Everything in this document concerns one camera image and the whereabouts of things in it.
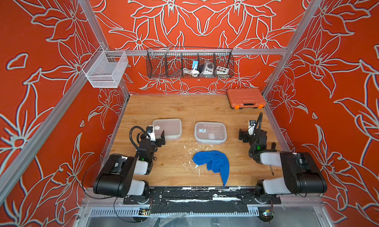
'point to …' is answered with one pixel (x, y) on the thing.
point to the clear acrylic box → (105, 69)
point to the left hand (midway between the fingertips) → (155, 130)
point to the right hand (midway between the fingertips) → (246, 127)
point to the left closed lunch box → (171, 127)
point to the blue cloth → (216, 162)
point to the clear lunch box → (209, 132)
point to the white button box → (221, 70)
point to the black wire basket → (168, 62)
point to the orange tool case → (246, 98)
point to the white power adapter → (209, 68)
